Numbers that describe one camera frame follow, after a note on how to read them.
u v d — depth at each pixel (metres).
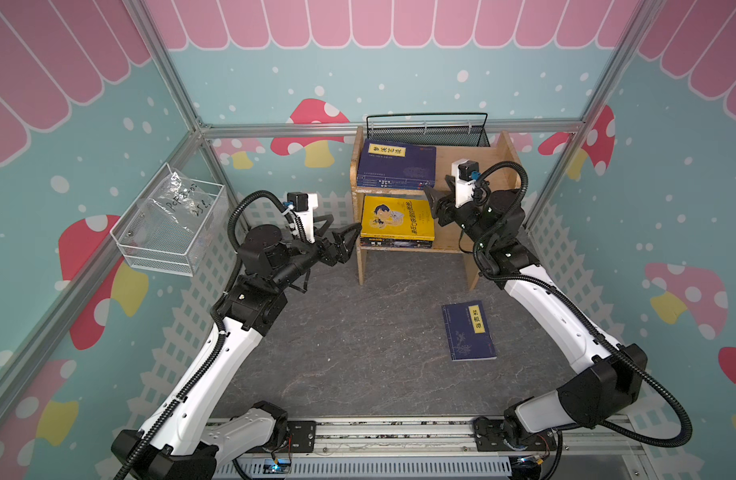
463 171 0.56
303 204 0.53
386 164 0.72
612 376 0.41
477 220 0.59
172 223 0.72
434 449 0.74
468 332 0.92
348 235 0.56
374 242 0.85
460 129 0.89
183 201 0.74
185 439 0.38
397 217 0.86
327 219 0.65
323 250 0.55
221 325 0.44
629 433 0.44
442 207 0.61
